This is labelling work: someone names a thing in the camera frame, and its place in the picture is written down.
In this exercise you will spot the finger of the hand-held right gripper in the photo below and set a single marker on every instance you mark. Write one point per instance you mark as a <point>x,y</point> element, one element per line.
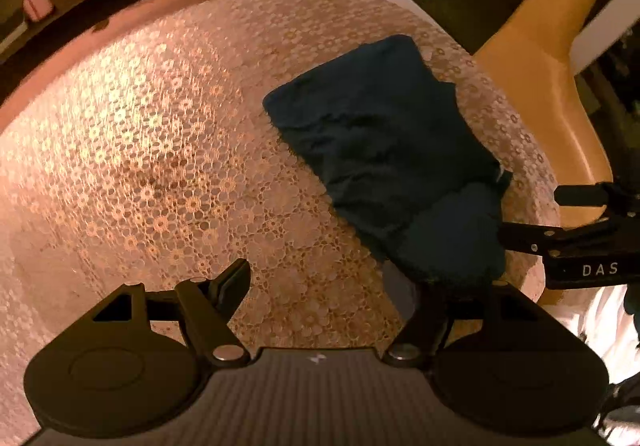
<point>530,238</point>
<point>580,195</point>

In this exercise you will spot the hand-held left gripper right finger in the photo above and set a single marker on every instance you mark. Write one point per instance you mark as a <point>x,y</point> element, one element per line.
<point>400,293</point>

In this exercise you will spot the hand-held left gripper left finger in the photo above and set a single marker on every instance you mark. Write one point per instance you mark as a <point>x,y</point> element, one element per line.
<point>234,282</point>

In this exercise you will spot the navy blue zip-neck shirt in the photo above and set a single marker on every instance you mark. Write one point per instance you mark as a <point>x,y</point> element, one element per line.
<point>390,141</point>

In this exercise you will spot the white bedding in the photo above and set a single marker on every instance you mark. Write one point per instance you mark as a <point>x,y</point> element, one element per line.
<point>600,326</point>

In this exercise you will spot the yellow chair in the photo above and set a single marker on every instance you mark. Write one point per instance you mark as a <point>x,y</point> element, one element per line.
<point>540,76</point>

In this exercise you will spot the pink lace tablecloth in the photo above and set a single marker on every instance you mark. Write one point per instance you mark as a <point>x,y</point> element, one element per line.
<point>150,151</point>

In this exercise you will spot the white flat box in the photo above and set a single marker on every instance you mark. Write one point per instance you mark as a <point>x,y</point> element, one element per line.
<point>10,39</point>

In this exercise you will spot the pink small suitcase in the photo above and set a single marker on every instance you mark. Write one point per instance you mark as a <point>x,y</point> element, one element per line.
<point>37,4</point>

